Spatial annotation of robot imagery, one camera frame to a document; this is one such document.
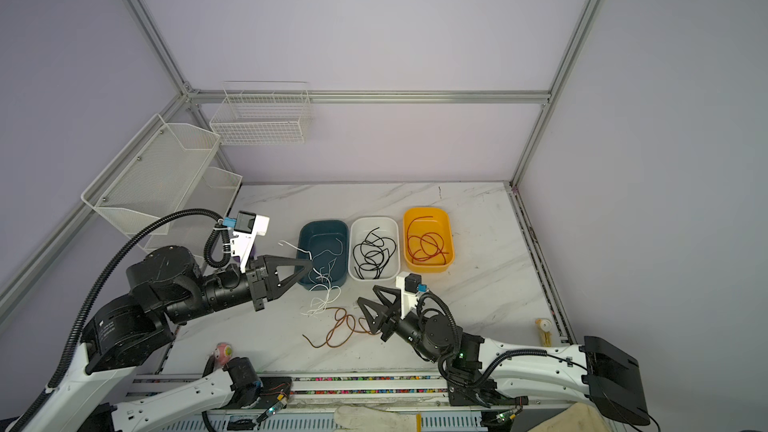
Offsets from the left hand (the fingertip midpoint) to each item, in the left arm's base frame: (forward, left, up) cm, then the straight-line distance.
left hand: (311, 269), depth 50 cm
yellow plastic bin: (+41, -32, -41) cm, 66 cm away
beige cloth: (-17, -59, -41) cm, 73 cm away
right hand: (+3, -8, -18) cm, 20 cm away
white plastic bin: (+36, -2, -38) cm, 53 cm away
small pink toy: (-4, +30, -38) cm, 49 cm away
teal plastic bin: (+31, +8, -38) cm, 49 cm away
